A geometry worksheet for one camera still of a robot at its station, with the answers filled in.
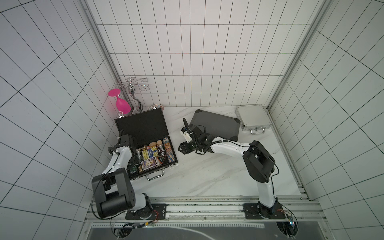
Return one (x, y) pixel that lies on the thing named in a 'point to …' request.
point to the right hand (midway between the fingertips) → (182, 143)
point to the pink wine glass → (123, 107)
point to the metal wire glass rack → (130, 83)
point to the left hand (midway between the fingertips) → (128, 168)
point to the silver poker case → (253, 118)
